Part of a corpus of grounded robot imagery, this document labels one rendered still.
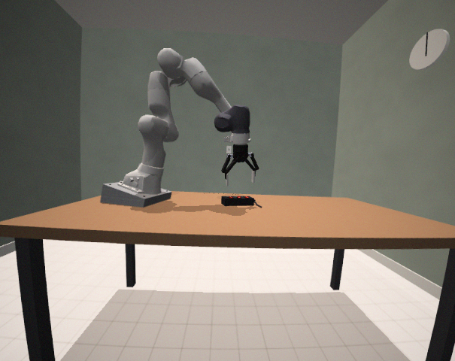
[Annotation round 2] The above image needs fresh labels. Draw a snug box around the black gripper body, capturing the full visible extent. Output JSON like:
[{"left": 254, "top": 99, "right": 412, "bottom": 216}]
[{"left": 233, "top": 144, "right": 249, "bottom": 162}]

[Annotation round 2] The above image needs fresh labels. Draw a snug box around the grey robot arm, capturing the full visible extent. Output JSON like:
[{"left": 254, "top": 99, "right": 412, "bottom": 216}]
[{"left": 117, "top": 48, "right": 251, "bottom": 194}]

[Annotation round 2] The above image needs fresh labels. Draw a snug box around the black power strip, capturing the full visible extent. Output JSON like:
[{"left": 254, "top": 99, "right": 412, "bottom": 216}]
[{"left": 221, "top": 196, "right": 258, "bottom": 206}]

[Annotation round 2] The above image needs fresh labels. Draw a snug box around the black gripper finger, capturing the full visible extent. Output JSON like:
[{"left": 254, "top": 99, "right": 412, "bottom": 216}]
[
  {"left": 221, "top": 154, "right": 241, "bottom": 186},
  {"left": 243, "top": 153, "right": 259, "bottom": 183}
]

